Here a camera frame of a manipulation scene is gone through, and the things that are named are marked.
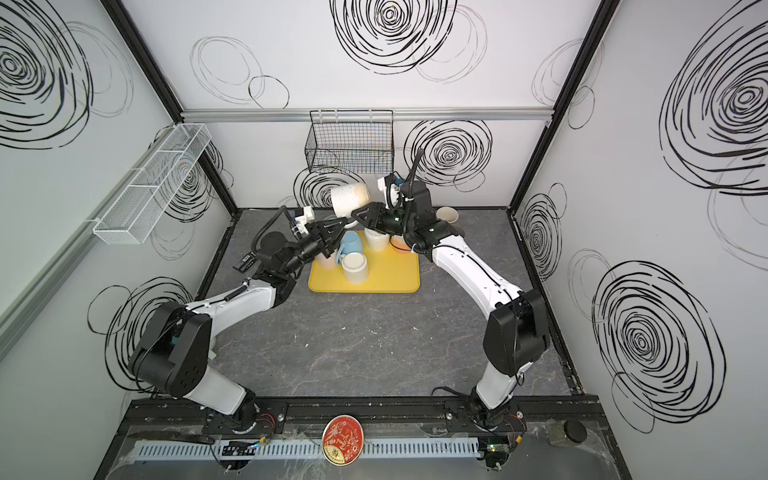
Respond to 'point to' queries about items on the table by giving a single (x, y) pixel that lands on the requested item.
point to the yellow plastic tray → (389, 271)
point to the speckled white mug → (346, 198)
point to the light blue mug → (351, 243)
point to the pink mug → (327, 263)
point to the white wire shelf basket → (144, 203)
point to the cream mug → (355, 267)
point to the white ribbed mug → (376, 240)
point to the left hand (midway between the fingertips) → (350, 223)
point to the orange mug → (399, 243)
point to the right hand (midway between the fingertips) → (350, 215)
